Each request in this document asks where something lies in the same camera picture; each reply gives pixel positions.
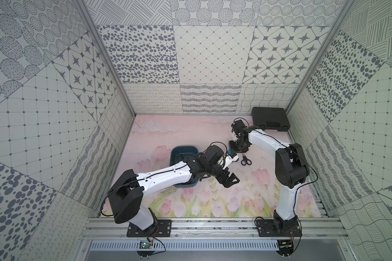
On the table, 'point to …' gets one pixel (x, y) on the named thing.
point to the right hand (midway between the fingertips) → (234, 152)
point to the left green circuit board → (145, 244)
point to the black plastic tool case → (271, 118)
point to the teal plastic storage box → (177, 153)
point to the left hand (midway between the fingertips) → (235, 171)
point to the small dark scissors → (245, 161)
